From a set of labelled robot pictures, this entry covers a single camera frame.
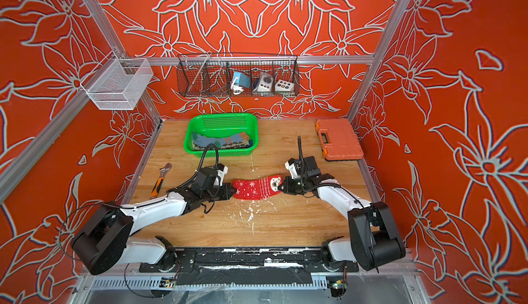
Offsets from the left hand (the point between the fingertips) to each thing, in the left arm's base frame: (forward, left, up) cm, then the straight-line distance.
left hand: (238, 188), depth 86 cm
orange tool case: (+31, -48, 0) cm, 57 cm away
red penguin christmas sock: (+1, -8, -2) cm, 8 cm away
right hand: (+1, -16, +2) cm, 16 cm away
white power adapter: (+39, -9, +26) cm, 48 cm away
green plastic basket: (+39, +15, -3) cm, 42 cm away
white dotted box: (+41, -18, +24) cm, 51 cm away
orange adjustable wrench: (+4, +38, -5) cm, 39 cm away
